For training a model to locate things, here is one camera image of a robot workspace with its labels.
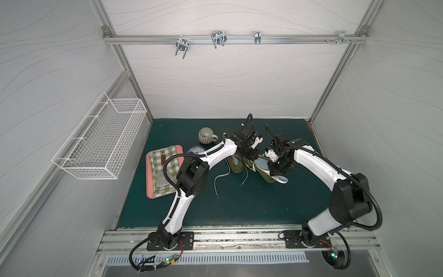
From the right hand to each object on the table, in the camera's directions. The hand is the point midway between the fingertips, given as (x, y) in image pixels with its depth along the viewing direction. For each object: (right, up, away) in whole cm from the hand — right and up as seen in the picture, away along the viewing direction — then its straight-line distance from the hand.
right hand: (272, 172), depth 85 cm
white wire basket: (-75, +14, -16) cm, 78 cm away
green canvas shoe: (-18, +2, +10) cm, 21 cm away
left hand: (-6, +7, +5) cm, 10 cm away
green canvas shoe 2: (-4, -1, +2) cm, 5 cm away
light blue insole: (-4, +4, +6) cm, 8 cm away
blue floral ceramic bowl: (-41, +10, +16) cm, 45 cm away
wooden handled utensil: (-60, +5, +14) cm, 62 cm away
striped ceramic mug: (-37, +18, +26) cm, 48 cm away
